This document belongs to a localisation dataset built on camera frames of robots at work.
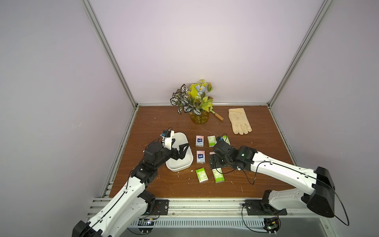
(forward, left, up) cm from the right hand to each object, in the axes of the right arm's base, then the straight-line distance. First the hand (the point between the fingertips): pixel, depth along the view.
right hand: (214, 157), depth 77 cm
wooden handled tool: (+40, -5, -12) cm, 42 cm away
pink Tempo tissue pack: (+17, +8, -11) cm, 22 cm away
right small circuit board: (-28, -28, -16) cm, 42 cm away
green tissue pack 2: (-7, -3, -11) cm, 13 cm away
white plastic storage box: (-1, +23, -11) cm, 26 cm away
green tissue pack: (-6, +7, -10) cm, 14 cm away
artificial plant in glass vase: (+35, +12, +9) cm, 38 cm away
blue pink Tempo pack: (+5, +7, -11) cm, 14 cm away
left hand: (+5, +16, +8) cm, 19 cm away
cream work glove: (+35, -23, -15) cm, 44 cm away
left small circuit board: (-28, +35, -14) cm, 47 cm away
